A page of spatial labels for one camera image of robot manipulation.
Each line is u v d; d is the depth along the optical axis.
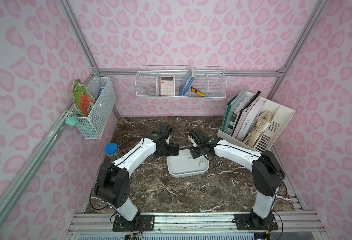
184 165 0.93
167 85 0.95
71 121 0.62
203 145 0.72
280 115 0.92
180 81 0.98
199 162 0.95
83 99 0.75
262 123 0.87
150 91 0.97
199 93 0.98
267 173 0.47
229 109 0.85
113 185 0.44
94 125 0.72
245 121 0.89
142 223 0.72
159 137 0.62
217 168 0.92
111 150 0.80
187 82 0.89
